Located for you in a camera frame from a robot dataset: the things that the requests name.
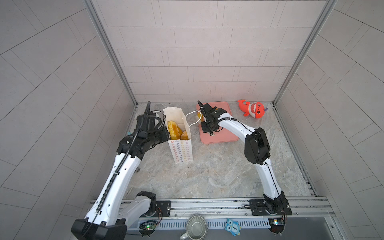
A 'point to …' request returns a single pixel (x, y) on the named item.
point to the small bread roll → (184, 135)
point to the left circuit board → (149, 225)
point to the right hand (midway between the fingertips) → (204, 129)
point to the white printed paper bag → (181, 148)
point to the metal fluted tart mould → (196, 227)
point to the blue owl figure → (234, 226)
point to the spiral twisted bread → (175, 131)
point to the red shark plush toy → (255, 109)
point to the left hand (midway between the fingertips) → (173, 130)
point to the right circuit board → (277, 225)
